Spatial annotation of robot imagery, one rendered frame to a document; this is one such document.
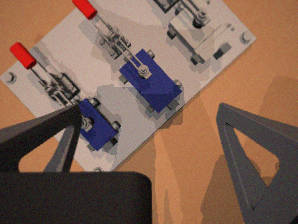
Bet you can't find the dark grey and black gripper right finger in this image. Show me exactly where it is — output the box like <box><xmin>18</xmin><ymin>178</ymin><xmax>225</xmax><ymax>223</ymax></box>
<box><xmin>216</xmin><ymin>103</ymin><xmax>298</xmax><ymax>224</ymax></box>

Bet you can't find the grey metal plate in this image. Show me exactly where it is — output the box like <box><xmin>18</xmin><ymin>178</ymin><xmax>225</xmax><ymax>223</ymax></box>
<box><xmin>0</xmin><ymin>0</ymin><xmax>257</xmax><ymax>171</ymax></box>

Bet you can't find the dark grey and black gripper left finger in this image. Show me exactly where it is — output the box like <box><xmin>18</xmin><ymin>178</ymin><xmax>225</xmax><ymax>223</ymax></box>
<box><xmin>0</xmin><ymin>104</ymin><xmax>82</xmax><ymax>172</ymax></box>

